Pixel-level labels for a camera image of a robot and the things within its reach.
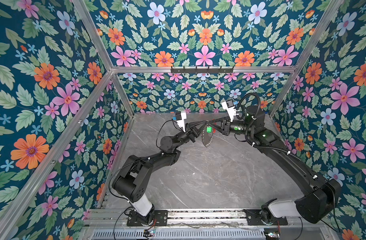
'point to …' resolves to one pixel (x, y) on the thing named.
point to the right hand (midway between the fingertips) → (210, 122)
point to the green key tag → (209, 129)
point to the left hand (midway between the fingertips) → (208, 122)
